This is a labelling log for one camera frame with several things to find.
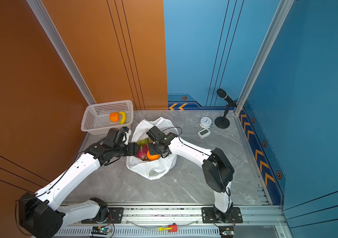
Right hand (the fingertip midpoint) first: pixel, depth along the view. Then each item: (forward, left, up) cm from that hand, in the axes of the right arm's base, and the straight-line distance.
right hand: (151, 150), depth 86 cm
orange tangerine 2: (-5, -1, 0) cm, 5 cm away
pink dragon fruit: (0, +6, -2) cm, 6 cm away
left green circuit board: (-37, +23, -12) cm, 45 cm away
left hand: (-1, +8, +6) cm, 10 cm away
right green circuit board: (-37, -38, -13) cm, 55 cm away
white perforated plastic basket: (+35, +47, -9) cm, 59 cm away
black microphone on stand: (+30, -51, -10) cm, 60 cm away
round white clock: (+27, -36, -7) cm, 46 cm away
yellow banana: (+33, +25, -6) cm, 42 cm away
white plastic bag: (-13, -4, +5) cm, 15 cm away
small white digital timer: (+17, -34, -8) cm, 39 cm away
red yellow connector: (-36, -12, -9) cm, 39 cm away
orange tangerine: (+33, +32, -6) cm, 46 cm away
